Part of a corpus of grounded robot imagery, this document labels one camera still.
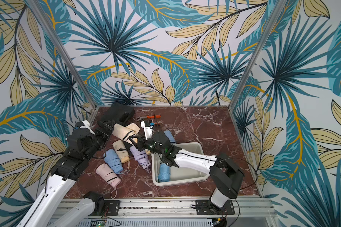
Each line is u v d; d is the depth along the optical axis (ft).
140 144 2.11
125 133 2.29
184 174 2.75
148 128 2.18
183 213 2.41
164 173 2.66
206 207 2.36
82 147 1.61
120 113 3.72
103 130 1.94
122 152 2.96
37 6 2.22
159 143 1.89
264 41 2.63
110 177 2.63
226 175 1.46
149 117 3.68
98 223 2.35
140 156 2.81
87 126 2.00
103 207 2.26
